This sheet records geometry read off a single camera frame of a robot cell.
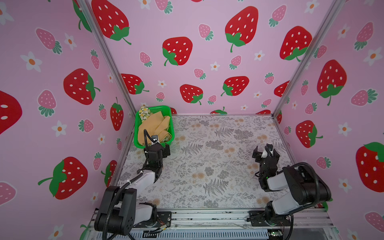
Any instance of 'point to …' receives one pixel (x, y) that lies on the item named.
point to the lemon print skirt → (144, 112)
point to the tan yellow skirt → (156, 124)
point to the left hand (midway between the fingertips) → (158, 144)
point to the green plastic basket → (167, 111)
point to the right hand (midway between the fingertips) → (264, 148)
